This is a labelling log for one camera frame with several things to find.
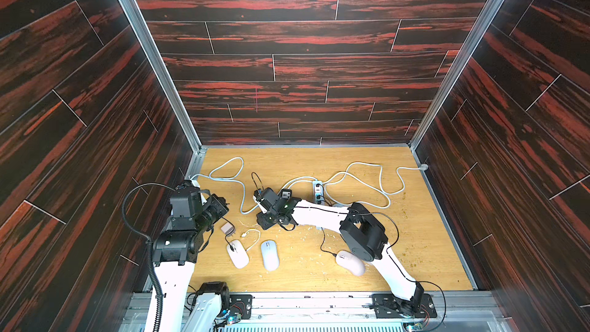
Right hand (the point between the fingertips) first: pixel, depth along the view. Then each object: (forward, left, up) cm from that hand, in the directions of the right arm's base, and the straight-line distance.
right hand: (264, 214), depth 95 cm
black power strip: (+10, -8, +2) cm, 13 cm away
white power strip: (+8, -22, +6) cm, 24 cm away
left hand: (-7, +9, +24) cm, 26 cm away
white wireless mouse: (-17, +7, -1) cm, 19 cm away
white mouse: (-17, -4, 0) cm, 17 cm away
